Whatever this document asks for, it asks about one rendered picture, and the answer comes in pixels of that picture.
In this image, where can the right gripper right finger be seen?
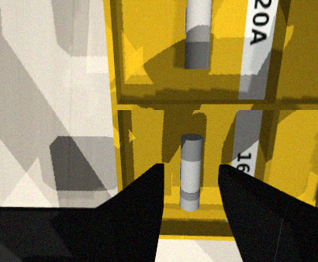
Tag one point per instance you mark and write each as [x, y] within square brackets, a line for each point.
[267, 224]

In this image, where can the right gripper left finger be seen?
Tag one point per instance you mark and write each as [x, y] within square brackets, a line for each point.
[101, 234]

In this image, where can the yellow tray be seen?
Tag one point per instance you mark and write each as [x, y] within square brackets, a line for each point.
[234, 105]

